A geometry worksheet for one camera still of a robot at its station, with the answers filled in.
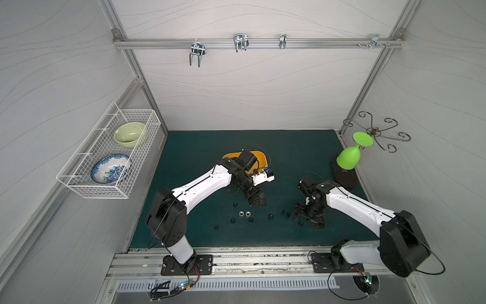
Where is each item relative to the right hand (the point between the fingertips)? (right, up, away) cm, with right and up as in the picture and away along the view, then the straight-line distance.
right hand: (300, 220), depth 82 cm
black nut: (-29, +4, +8) cm, 31 cm away
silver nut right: (-23, +2, +4) cm, 24 cm away
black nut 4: (-13, 0, +4) cm, 13 cm away
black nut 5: (0, -2, +2) cm, 3 cm away
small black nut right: (-5, +1, +4) cm, 6 cm away
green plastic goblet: (+19, +27, -3) cm, 34 cm away
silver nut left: (-27, +2, +4) cm, 27 cm away
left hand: (-18, +12, -4) cm, 22 cm away
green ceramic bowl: (-70, +37, -10) cm, 80 cm away
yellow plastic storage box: (-16, +27, +22) cm, 38 cm away
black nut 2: (-38, -4, +2) cm, 38 cm away
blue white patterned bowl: (-70, +25, -18) cm, 77 cm away
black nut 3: (-30, -1, +3) cm, 30 cm away
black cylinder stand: (+28, +16, +16) cm, 36 cm away
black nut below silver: (-22, -1, +2) cm, 22 cm away
